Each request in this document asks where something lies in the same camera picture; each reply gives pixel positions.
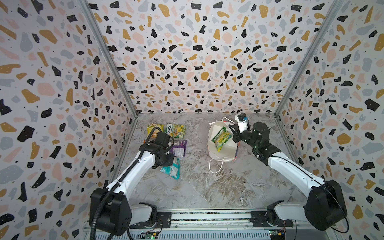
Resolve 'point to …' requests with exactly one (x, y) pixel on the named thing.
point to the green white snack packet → (221, 138)
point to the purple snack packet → (179, 150)
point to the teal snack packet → (173, 170)
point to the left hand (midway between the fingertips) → (170, 161)
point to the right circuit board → (277, 234)
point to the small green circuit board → (149, 236)
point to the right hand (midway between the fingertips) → (231, 125)
